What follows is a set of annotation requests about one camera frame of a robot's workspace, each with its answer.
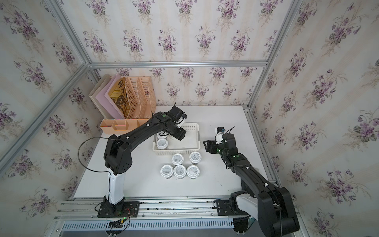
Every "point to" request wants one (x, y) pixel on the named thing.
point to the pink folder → (103, 98)
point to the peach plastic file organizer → (142, 106)
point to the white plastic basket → (189, 144)
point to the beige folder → (102, 82)
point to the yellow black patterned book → (119, 97)
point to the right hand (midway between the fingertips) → (210, 142)
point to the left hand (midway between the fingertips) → (181, 134)
